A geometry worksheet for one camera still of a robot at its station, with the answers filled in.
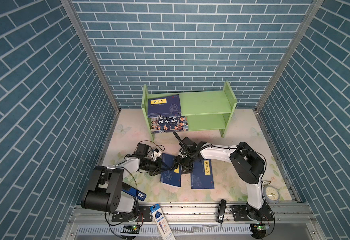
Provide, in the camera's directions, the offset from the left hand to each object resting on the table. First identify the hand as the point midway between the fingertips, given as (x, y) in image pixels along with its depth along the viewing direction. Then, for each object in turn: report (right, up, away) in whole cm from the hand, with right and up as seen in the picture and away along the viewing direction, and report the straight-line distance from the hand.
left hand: (168, 168), depth 84 cm
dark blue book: (+2, -4, -2) cm, 5 cm away
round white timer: (+54, -11, -7) cm, 56 cm away
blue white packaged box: (0, -24, -16) cm, 28 cm away
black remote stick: (+27, -17, -12) cm, 34 cm away
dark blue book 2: (+19, -6, +2) cm, 20 cm away
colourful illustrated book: (-1, +25, +9) cm, 27 cm away
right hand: (+2, -1, +2) cm, 3 cm away
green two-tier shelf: (+21, +33, -2) cm, 39 cm away
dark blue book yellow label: (-1, +35, -1) cm, 36 cm away
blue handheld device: (-19, -11, -5) cm, 22 cm away
